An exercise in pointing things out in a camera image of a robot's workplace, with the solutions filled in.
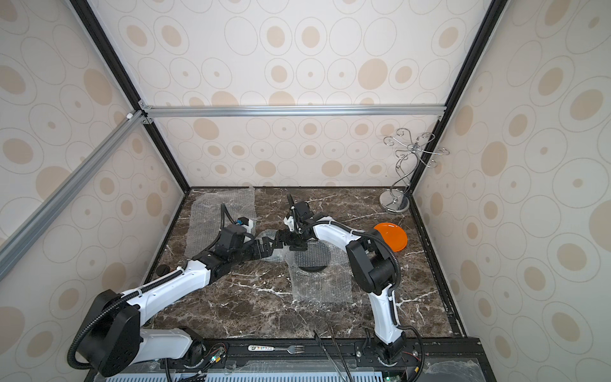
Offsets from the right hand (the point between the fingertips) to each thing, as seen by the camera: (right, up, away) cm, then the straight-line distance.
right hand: (289, 244), depth 93 cm
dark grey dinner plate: (+11, -5, -1) cm, 12 cm away
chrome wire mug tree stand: (+49, +18, +20) cm, 56 cm away
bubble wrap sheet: (+13, -11, -2) cm, 17 cm away
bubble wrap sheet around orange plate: (-41, +12, +16) cm, 45 cm away
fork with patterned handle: (+4, -31, -17) cm, 36 cm away
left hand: (-5, +2, -9) cm, 10 cm away
